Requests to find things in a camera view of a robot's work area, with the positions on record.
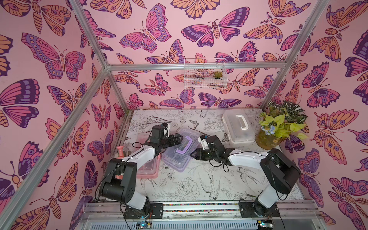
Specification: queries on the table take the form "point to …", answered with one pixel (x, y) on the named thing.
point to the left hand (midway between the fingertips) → (180, 138)
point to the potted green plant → (280, 121)
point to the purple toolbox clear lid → (178, 157)
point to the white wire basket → (205, 74)
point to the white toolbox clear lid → (238, 127)
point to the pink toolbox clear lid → (150, 170)
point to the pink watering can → (120, 149)
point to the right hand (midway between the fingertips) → (192, 153)
